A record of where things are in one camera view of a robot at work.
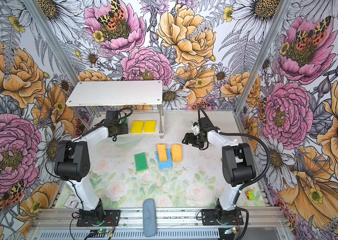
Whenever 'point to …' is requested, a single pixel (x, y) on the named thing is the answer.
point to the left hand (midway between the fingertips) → (122, 132)
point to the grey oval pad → (149, 218)
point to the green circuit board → (99, 233)
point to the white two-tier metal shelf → (119, 93)
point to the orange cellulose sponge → (162, 152)
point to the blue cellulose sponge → (165, 164)
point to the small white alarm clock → (72, 202)
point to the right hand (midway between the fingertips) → (187, 146)
